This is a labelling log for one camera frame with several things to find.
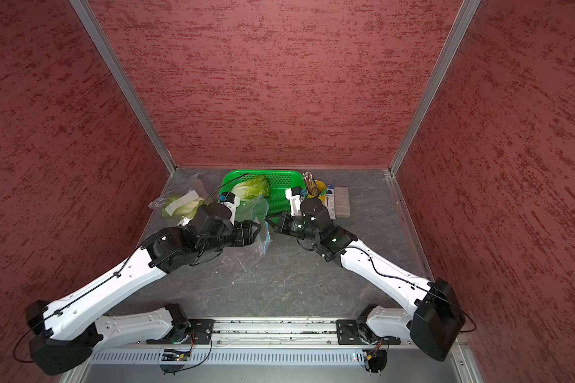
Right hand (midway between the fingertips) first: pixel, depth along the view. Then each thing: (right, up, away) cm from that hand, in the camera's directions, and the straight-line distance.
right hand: (264, 224), depth 71 cm
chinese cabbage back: (-9, +12, +29) cm, 32 cm away
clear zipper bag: (-47, +15, +43) cm, 65 cm away
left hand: (-4, -2, -2) cm, 5 cm away
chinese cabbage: (-36, +4, +23) cm, 43 cm away
